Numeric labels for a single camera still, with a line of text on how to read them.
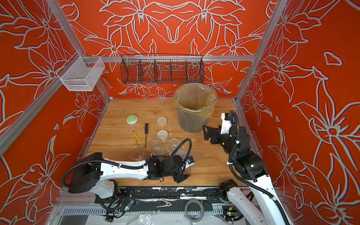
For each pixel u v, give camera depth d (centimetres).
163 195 74
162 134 98
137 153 88
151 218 67
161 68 99
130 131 98
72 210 70
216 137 56
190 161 65
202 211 67
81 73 78
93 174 42
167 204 70
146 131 98
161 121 104
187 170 65
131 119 104
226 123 55
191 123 90
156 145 90
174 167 57
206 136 58
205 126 62
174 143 91
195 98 99
